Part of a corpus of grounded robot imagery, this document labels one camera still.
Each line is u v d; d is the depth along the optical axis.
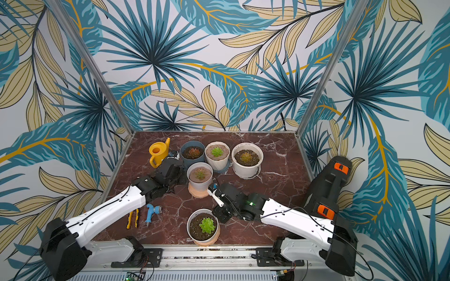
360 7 0.68
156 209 0.83
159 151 0.95
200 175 0.87
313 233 0.43
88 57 0.82
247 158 0.93
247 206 0.51
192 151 0.95
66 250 0.38
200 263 0.73
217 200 0.65
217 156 0.95
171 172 0.61
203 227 0.70
